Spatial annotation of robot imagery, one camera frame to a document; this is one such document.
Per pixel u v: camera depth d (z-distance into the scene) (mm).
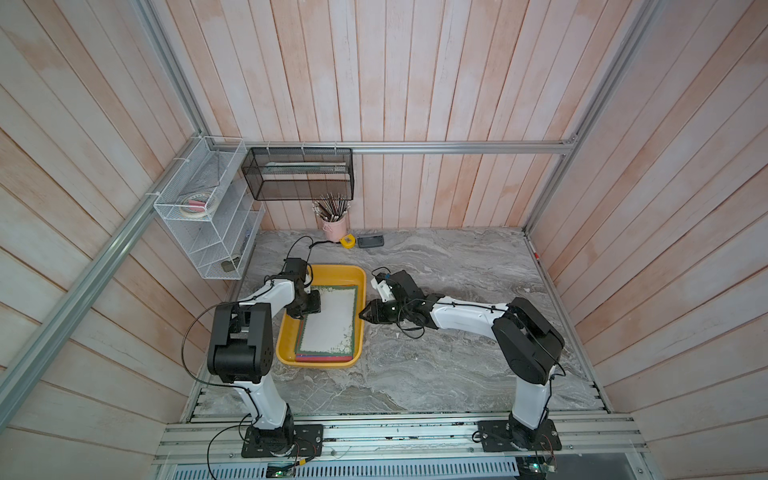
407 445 733
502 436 709
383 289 827
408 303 715
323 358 858
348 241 1144
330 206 1137
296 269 787
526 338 531
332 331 934
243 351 483
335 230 1142
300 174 1019
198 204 731
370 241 1151
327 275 1033
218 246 780
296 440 728
